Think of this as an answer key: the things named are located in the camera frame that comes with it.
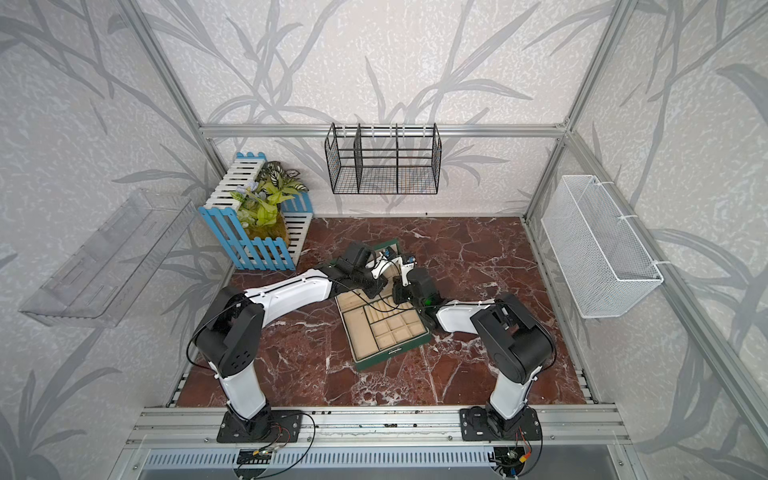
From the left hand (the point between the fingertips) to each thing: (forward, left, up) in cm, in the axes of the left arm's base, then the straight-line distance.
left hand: (386, 278), depth 91 cm
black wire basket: (+41, +2, +15) cm, 43 cm away
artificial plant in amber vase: (+16, +38, +16) cm, 45 cm away
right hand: (+1, -2, -1) cm, 3 cm away
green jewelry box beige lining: (-14, +2, -5) cm, 15 cm away
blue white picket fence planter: (+10, +46, -2) cm, 47 cm away
